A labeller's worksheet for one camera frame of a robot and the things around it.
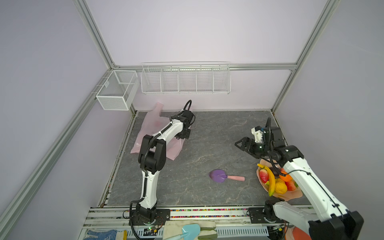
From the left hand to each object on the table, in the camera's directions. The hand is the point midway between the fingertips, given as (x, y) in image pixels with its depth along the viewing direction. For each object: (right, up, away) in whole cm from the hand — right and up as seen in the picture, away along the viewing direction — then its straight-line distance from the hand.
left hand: (182, 135), depth 97 cm
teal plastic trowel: (+7, -43, -29) cm, 52 cm away
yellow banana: (+50, -23, -18) cm, 58 cm away
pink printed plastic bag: (-22, +8, +9) cm, 25 cm away
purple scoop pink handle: (+23, -22, -12) cm, 34 cm away
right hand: (+32, -4, -20) cm, 38 cm away
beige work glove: (+15, -43, -28) cm, 53 cm away
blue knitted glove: (-30, -44, -29) cm, 60 cm away
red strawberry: (+47, -21, -16) cm, 54 cm away
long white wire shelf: (+2, +38, +2) cm, 39 cm away
